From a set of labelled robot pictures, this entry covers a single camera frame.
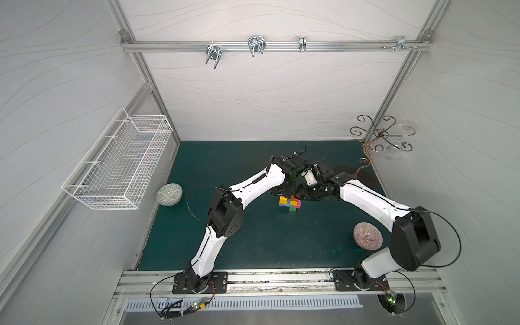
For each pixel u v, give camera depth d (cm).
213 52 78
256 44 77
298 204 88
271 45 78
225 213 51
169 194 96
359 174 101
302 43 78
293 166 64
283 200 86
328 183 64
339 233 82
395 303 72
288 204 88
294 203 88
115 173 68
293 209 90
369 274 62
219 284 73
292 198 84
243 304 70
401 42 77
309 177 78
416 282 75
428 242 45
